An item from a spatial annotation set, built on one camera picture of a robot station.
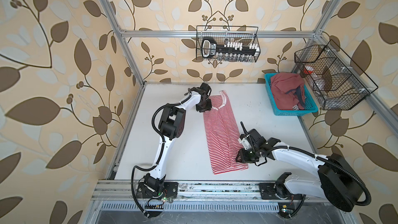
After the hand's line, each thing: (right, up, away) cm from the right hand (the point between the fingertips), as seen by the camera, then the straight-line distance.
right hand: (238, 161), depth 83 cm
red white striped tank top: (-7, +9, +8) cm, 14 cm away
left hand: (-15, +28, +20) cm, 38 cm away
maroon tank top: (+38, +41, +25) cm, 61 cm away
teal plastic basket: (+31, +25, +14) cm, 43 cm away
